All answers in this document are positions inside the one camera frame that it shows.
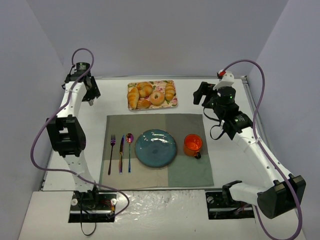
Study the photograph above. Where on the patchwork grey green placemat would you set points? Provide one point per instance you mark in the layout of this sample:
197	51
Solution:
183	172

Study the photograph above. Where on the round sesame bun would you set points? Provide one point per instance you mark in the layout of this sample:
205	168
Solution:
143	104

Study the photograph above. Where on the sugared bagel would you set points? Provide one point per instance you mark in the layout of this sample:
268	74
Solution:
157	98

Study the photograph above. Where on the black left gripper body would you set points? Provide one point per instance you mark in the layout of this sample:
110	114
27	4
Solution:
92	89

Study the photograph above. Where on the curved striped croissant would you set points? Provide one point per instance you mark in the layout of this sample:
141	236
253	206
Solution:
145	89

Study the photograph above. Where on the iridescent fork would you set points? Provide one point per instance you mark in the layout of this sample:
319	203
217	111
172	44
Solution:
112	144

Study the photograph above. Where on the orange mug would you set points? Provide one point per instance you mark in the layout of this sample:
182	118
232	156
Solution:
193	145

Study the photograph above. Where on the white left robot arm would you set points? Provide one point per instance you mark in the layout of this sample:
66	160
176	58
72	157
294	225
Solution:
66	135

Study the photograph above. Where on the iridescent spoon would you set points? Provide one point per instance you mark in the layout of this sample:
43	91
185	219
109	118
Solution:
129	140

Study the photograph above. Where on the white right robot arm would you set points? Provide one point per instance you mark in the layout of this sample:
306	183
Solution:
280	187

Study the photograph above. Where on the floral rectangular tray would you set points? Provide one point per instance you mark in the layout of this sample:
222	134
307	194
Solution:
158	85

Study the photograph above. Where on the striped bread roll right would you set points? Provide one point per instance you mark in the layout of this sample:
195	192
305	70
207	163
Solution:
169	91

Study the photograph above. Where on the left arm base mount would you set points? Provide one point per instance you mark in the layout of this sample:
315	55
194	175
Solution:
98	210

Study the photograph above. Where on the blue ceramic plate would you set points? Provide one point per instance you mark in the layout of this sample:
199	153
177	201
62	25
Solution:
155	148

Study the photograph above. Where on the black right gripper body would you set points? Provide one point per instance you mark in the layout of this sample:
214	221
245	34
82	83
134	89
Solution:
203	91

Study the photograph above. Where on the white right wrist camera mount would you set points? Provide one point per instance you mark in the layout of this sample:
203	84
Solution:
226	79

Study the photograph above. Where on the long croissant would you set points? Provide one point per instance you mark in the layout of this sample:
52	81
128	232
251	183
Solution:
133	97

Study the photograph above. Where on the iridescent knife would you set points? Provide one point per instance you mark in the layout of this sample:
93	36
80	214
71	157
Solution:
121	151

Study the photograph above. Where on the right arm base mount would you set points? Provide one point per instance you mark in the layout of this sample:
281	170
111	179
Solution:
219	209

